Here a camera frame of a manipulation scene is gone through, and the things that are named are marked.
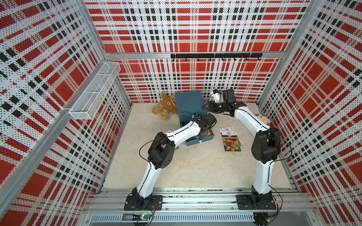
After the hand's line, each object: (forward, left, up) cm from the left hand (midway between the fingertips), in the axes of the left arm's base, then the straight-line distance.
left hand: (201, 131), depth 94 cm
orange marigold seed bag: (-4, -21, -8) cm, 23 cm away
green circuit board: (-47, +31, -6) cm, 57 cm away
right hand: (+10, -3, +13) cm, 17 cm away
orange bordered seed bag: (-1, -5, 0) cm, 5 cm away
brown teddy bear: (+25, +25, 0) cm, 36 cm away
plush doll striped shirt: (+11, -46, 0) cm, 47 cm away
